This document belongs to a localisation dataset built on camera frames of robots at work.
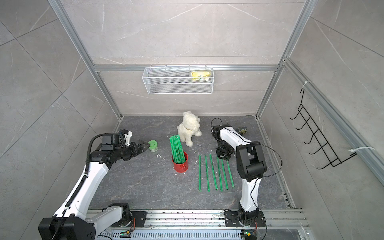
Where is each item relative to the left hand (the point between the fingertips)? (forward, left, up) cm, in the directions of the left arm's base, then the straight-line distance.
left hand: (144, 146), depth 79 cm
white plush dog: (+16, -24, -5) cm, 29 cm away
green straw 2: (-10, -35, -20) cm, 41 cm away
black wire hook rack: (-15, -83, +13) cm, 86 cm away
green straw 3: (-10, -39, -20) cm, 44 cm away
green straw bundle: (+1, -17, -6) cm, 18 cm away
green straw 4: (-9, -42, -19) cm, 47 cm away
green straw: (-8, -30, -19) cm, 37 cm away
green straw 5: (-18, -45, -20) cm, 53 cm away
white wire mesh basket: (+46, -17, +10) cm, 50 cm away
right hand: (-1, -48, -15) cm, 50 cm away
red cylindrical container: (-8, -20, -12) cm, 24 cm away
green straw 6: (-17, -49, -20) cm, 55 cm away
